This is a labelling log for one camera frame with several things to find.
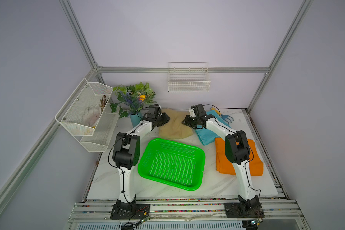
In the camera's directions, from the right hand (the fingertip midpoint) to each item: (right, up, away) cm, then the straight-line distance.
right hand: (183, 123), depth 102 cm
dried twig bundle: (-48, +12, -20) cm, 53 cm away
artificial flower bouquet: (-30, +14, -22) cm, 40 cm away
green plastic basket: (-5, -26, -11) cm, 29 cm away
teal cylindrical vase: (-32, +2, -11) cm, 34 cm away
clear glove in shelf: (-51, +4, -25) cm, 57 cm away
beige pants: (-6, -4, -3) cm, 8 cm away
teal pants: (+15, -8, 0) cm, 18 cm away
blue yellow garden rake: (+34, +5, +13) cm, 37 cm away
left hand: (-10, +3, -1) cm, 10 cm away
